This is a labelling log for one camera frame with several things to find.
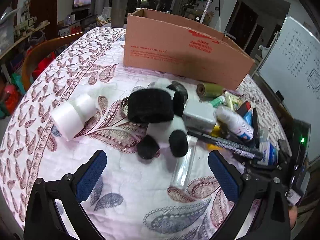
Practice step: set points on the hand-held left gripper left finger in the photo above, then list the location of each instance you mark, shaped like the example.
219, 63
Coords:
91, 175

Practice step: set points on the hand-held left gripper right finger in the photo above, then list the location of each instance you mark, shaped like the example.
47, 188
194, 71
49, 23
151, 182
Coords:
223, 175

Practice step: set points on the white spray bottle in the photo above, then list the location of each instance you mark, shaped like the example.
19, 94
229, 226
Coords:
235, 122

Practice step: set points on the white plastic pipe fitting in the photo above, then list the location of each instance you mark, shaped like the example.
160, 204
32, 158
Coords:
67, 117

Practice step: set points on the green white glue stick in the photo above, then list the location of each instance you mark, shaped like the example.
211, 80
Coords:
217, 101

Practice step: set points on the green snack packet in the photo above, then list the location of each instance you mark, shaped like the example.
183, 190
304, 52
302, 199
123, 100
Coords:
233, 100

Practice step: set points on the olive green metallic cylinder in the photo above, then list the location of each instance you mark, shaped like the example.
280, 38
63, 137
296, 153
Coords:
211, 90

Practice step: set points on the panda plush toy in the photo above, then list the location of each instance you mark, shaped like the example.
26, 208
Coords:
150, 105

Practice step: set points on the brown cardboard box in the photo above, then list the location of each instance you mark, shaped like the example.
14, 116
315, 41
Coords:
162, 45

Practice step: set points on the blue white packet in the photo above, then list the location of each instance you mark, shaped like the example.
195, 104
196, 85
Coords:
268, 152

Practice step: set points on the black marker pen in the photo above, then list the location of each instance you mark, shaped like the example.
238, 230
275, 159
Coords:
215, 140
247, 153

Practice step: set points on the clear plastic tube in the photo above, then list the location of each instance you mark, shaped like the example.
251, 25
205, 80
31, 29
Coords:
183, 170

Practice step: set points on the yellow plastic block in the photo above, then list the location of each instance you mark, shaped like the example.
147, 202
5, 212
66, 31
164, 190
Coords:
216, 130

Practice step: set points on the grey rectangular box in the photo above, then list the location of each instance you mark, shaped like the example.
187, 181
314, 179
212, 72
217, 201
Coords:
198, 115

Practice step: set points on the whiteboard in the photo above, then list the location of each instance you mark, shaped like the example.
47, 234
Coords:
295, 62

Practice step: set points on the paisley quilted tablecloth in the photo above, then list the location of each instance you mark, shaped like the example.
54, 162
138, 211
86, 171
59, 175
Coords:
75, 62

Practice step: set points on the red plastic bin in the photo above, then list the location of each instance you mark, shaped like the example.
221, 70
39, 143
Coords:
42, 65

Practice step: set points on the wooden chair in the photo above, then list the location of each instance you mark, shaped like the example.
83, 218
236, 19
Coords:
37, 52

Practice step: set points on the wooden model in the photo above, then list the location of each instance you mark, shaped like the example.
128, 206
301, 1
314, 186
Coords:
27, 22

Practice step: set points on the clear plastic storage bin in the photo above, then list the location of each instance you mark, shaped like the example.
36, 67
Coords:
6, 32

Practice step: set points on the grey shaker bottle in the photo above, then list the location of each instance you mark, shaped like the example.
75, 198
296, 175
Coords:
119, 10

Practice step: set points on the brown wooden door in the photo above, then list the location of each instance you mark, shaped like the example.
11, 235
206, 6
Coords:
45, 10

